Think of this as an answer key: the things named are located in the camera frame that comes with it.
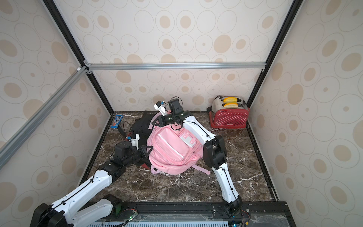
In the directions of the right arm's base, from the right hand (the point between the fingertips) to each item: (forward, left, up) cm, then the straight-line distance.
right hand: (149, 127), depth 84 cm
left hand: (-12, -6, -4) cm, 13 cm away
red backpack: (-16, +3, -17) cm, 24 cm away
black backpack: (+12, +13, -14) cm, 23 cm away
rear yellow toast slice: (+29, -52, -2) cm, 60 cm away
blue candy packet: (+20, +35, -19) cm, 45 cm away
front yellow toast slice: (+23, -51, -2) cm, 57 cm away
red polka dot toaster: (+18, -46, -9) cm, 50 cm away
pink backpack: (-9, -15, -11) cm, 21 cm away
